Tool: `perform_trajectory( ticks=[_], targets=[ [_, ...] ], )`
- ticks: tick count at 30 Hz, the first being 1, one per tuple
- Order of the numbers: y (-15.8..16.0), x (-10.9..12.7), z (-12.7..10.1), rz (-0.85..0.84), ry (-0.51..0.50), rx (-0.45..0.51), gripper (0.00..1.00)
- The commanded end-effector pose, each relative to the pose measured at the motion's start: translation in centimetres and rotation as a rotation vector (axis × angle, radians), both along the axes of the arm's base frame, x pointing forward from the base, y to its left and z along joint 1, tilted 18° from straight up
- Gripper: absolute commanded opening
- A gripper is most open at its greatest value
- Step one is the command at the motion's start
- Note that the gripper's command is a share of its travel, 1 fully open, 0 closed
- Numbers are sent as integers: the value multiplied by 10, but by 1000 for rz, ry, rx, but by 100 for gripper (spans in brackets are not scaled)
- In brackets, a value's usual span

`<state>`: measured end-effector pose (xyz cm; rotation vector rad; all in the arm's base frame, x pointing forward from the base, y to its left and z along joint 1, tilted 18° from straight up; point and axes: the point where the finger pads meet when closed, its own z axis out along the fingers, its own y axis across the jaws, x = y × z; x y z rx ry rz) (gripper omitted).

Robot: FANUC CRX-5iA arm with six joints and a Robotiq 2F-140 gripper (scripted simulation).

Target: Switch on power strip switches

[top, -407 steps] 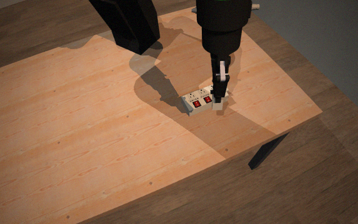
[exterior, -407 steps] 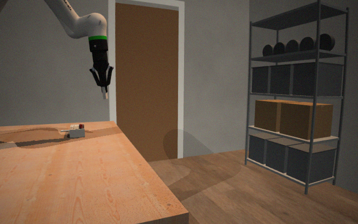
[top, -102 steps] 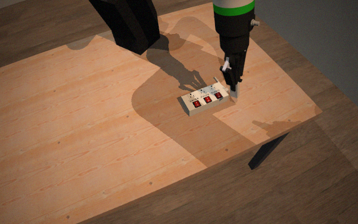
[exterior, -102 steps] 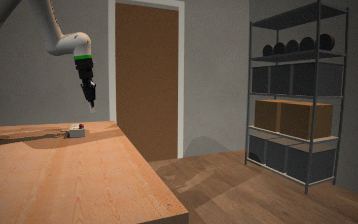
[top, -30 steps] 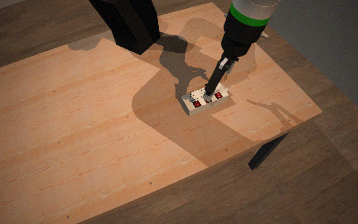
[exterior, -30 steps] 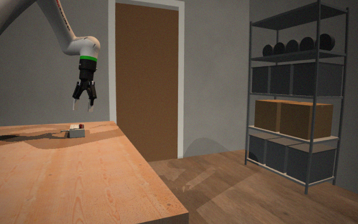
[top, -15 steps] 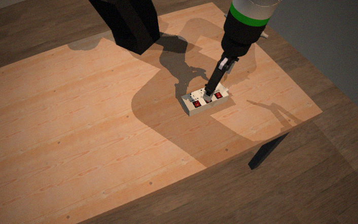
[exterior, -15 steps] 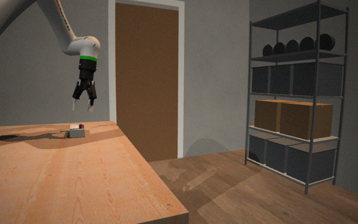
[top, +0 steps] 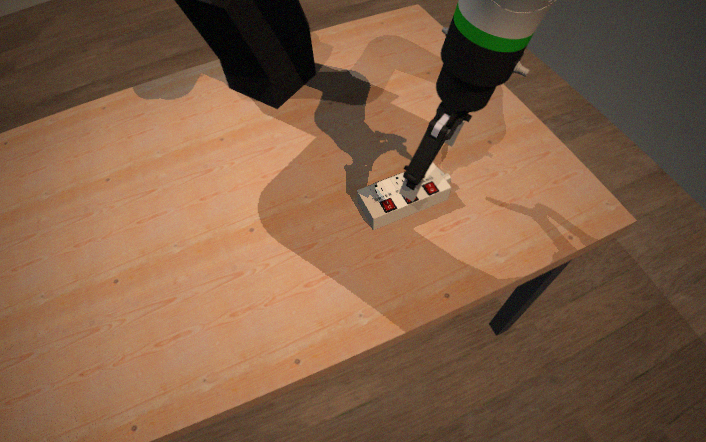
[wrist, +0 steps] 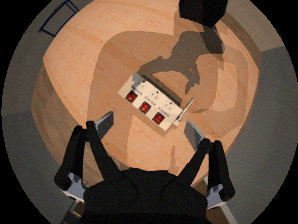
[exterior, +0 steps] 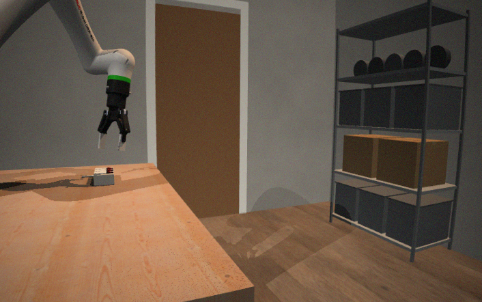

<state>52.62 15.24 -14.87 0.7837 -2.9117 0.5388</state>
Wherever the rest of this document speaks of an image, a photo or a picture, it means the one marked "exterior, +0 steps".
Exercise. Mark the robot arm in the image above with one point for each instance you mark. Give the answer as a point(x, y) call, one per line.
point(118, 64)

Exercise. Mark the beige power strip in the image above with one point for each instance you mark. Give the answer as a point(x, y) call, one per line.
point(103, 176)

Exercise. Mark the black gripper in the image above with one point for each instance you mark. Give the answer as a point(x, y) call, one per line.
point(116, 104)

